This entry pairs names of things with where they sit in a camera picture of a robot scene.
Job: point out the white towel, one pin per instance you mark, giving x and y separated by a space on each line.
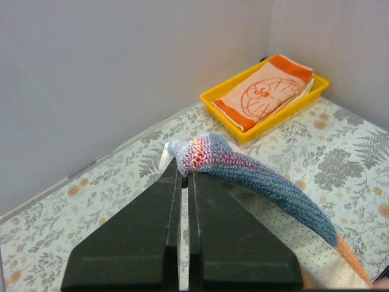
264 98

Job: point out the orange patterned towel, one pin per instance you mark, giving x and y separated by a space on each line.
278 66

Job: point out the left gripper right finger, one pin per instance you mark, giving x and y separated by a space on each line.
229 247

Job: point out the striped rabbit print towel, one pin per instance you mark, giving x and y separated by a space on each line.
324 256

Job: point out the yellow plastic tray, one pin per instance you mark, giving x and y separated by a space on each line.
320 84

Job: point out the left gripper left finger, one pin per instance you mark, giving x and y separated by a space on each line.
138 247

